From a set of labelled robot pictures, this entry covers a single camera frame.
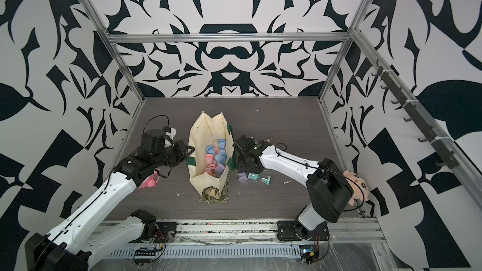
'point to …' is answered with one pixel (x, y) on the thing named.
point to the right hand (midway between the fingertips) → (242, 166)
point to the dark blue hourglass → (221, 145)
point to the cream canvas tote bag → (211, 181)
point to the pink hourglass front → (208, 159)
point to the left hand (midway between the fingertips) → (194, 145)
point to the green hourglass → (258, 178)
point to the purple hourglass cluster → (242, 177)
